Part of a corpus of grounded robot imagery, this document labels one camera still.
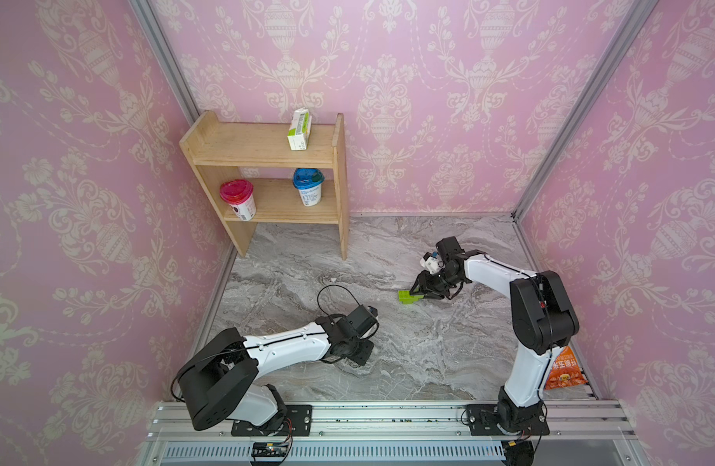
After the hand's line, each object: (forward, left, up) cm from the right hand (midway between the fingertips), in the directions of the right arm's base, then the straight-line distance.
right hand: (417, 292), depth 94 cm
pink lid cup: (+18, +52, +29) cm, 62 cm away
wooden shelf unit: (+44, +57, +16) cm, 74 cm away
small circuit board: (-39, +43, -6) cm, 59 cm away
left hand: (-18, +17, -2) cm, 25 cm away
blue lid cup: (+24, +33, +28) cm, 49 cm away
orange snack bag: (-26, -36, 0) cm, 44 cm away
